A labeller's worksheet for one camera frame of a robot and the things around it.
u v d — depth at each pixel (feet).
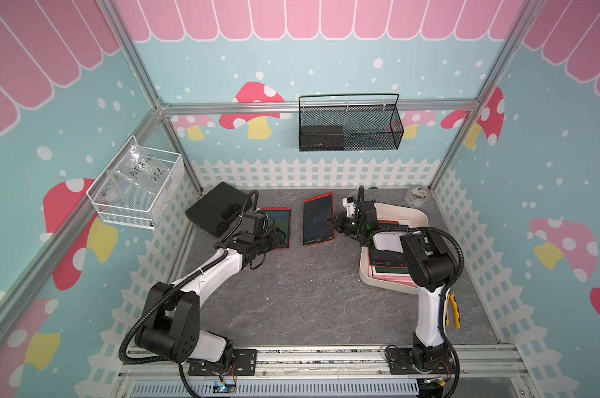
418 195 3.82
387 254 2.39
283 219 3.74
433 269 1.82
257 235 2.28
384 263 3.07
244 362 2.45
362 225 2.70
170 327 1.40
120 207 2.05
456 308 2.75
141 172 2.38
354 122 3.09
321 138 3.16
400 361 2.43
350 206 3.09
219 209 3.53
